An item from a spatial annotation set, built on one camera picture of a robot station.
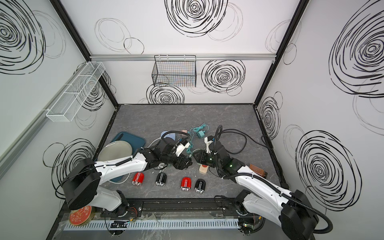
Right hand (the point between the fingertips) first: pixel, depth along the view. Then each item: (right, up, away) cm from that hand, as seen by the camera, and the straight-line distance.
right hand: (193, 156), depth 77 cm
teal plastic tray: (-38, +4, +20) cm, 43 cm away
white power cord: (-23, +7, +22) cm, 33 cm away
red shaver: (-30, -13, +3) cm, 33 cm away
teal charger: (+5, +9, +22) cm, 25 cm away
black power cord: (+35, +8, +25) cm, 44 cm away
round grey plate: (-51, 0, +18) cm, 55 cm away
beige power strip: (+5, -10, +7) cm, 13 cm away
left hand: (-2, -3, +3) cm, 5 cm away
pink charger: (-7, +11, +28) cm, 30 cm away
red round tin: (-52, -26, -8) cm, 58 cm away
